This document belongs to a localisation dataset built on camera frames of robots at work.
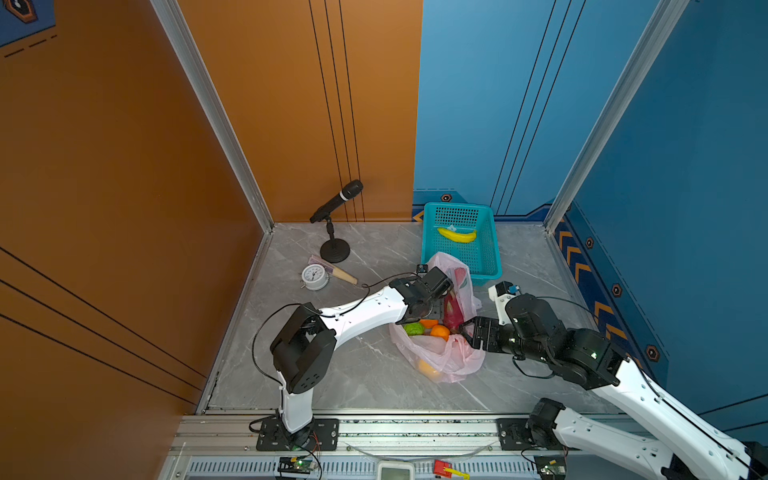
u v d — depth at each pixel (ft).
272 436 2.39
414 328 2.82
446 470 2.22
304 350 1.54
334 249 3.67
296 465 2.32
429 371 2.55
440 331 2.78
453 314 2.85
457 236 3.73
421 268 2.58
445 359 2.35
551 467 2.33
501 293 2.01
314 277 3.28
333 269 3.45
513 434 2.40
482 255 3.55
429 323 2.93
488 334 1.88
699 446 1.27
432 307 2.48
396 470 2.20
